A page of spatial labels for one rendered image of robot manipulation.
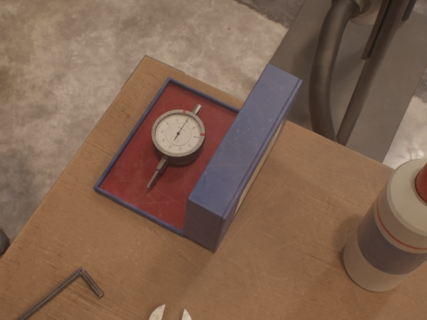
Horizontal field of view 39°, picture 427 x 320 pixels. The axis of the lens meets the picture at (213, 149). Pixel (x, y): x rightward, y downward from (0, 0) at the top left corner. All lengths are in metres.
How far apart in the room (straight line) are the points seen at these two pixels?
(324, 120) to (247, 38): 0.56
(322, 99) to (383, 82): 0.52
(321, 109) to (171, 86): 0.22
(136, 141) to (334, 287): 0.26
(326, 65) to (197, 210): 0.34
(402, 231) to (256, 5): 0.99
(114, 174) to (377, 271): 0.29
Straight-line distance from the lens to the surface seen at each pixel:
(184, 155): 0.63
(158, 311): 0.61
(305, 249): 0.64
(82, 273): 0.63
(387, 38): 0.92
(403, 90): 1.32
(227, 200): 0.52
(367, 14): 1.06
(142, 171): 0.66
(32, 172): 1.23
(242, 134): 0.54
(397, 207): 0.47
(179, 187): 0.65
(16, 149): 1.26
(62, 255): 0.65
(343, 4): 0.83
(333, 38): 0.81
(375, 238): 0.53
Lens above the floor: 1.07
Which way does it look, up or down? 63 degrees down
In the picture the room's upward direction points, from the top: straight up
